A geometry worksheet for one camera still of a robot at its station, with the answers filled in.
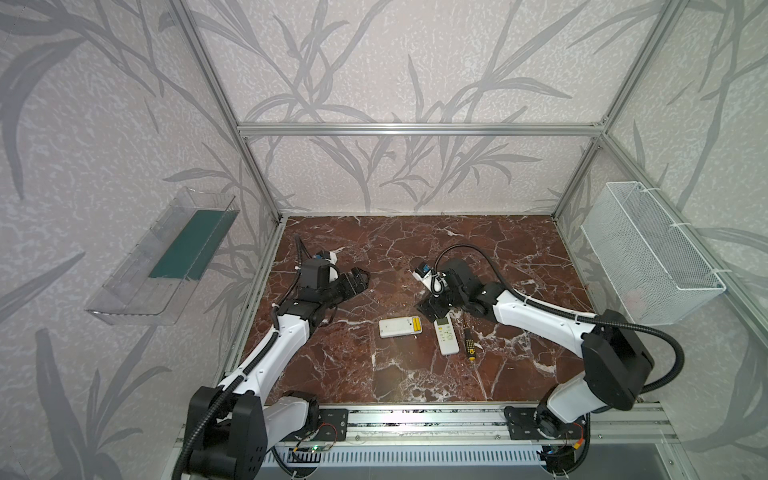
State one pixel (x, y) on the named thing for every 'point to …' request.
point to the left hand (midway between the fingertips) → (363, 271)
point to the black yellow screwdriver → (470, 345)
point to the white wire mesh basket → (659, 274)
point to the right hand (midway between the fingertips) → (424, 287)
